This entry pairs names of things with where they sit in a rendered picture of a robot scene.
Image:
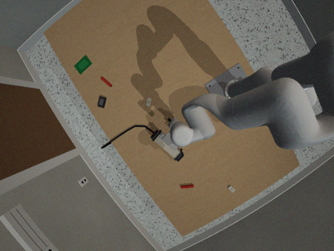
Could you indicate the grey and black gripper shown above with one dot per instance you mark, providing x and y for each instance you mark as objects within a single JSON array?
[{"x": 172, "y": 121}]

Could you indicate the green rectangular block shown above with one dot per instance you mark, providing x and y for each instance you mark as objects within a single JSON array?
[{"x": 83, "y": 64}]

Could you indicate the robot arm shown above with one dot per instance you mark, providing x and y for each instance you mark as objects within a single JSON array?
[{"x": 279, "y": 98}]

